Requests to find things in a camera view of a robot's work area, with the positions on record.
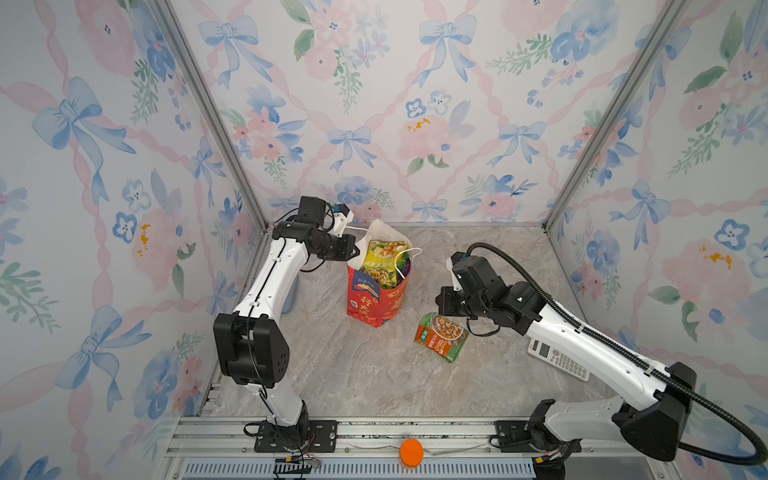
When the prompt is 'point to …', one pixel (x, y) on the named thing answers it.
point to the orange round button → (411, 452)
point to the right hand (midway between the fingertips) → (434, 297)
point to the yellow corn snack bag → (379, 261)
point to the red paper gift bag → (365, 301)
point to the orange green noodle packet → (442, 335)
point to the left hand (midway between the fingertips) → (359, 248)
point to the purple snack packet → (404, 265)
